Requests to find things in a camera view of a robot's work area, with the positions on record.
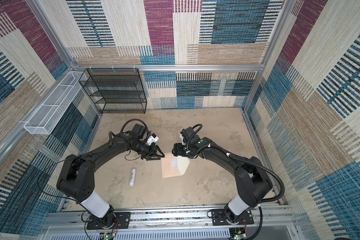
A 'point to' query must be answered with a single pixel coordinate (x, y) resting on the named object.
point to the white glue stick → (132, 181)
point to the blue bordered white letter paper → (177, 162)
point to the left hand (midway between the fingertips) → (162, 155)
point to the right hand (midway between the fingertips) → (177, 154)
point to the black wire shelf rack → (115, 90)
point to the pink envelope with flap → (168, 170)
